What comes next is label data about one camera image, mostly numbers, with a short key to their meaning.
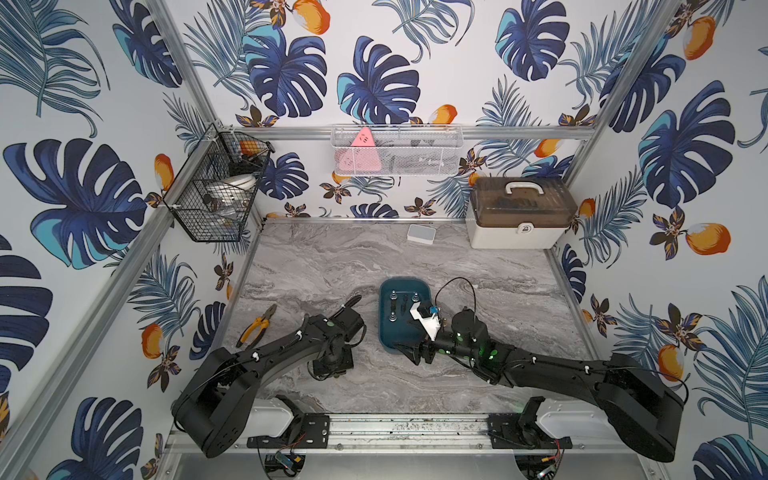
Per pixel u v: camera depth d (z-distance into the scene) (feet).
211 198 2.78
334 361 2.34
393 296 3.20
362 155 2.96
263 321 3.03
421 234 3.86
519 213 3.42
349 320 2.31
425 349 2.23
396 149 3.31
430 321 2.24
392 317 3.04
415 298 3.21
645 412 1.38
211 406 1.38
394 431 2.50
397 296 3.21
